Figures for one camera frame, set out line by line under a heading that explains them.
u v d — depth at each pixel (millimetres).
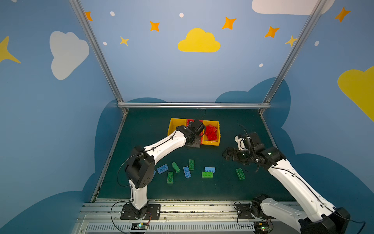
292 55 876
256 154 556
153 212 749
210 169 876
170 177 841
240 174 864
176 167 882
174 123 1072
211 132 1015
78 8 691
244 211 743
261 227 716
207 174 861
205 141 989
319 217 384
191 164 905
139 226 706
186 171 903
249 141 587
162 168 880
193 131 670
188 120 1032
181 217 735
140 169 469
